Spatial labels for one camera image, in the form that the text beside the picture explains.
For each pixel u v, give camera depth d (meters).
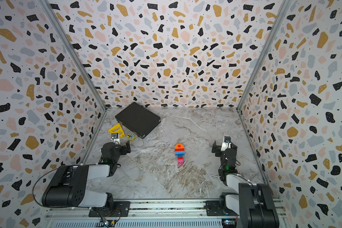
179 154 0.95
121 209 0.73
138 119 1.10
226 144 0.75
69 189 0.44
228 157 0.66
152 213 0.73
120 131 1.06
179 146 0.95
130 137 1.02
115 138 0.80
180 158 0.92
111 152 0.72
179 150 0.94
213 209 0.75
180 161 0.90
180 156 0.94
